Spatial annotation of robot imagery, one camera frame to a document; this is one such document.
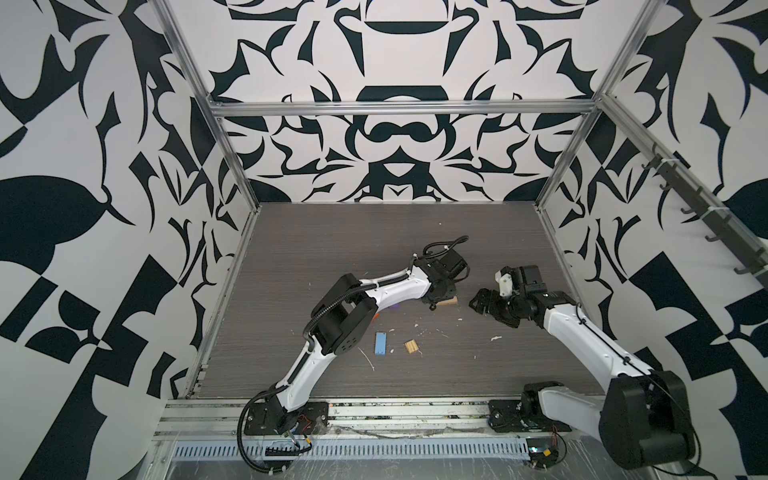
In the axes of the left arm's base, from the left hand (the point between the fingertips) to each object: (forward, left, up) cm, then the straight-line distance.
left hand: (453, 288), depth 92 cm
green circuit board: (-40, -15, -6) cm, 43 cm away
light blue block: (-15, +23, -4) cm, 27 cm away
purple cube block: (-17, +19, +25) cm, 35 cm away
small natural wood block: (-16, +14, -4) cm, 21 cm away
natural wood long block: (-5, +2, +2) cm, 6 cm away
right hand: (-7, -7, +3) cm, 10 cm away
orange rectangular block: (-22, +23, +30) cm, 44 cm away
